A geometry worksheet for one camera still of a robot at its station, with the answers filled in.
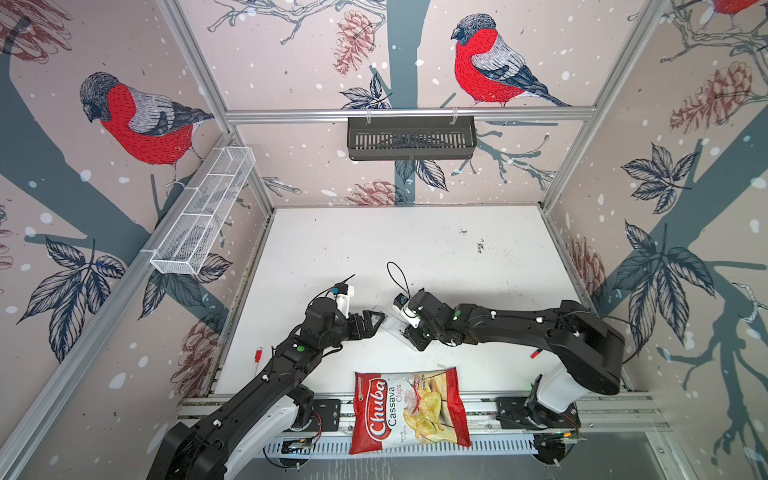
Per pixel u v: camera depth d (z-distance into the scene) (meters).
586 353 0.44
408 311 0.74
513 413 0.73
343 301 0.75
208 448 0.41
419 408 0.71
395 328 0.87
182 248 0.70
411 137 1.04
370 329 0.71
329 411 0.74
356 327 0.71
